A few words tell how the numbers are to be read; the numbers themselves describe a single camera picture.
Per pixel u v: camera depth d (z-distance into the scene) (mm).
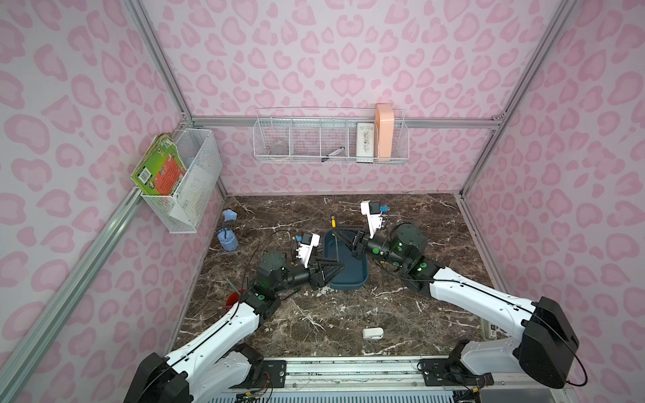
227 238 955
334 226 655
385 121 818
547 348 404
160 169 717
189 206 817
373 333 785
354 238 621
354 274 908
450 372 654
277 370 736
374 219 611
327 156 936
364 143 914
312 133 970
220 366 565
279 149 979
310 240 650
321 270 640
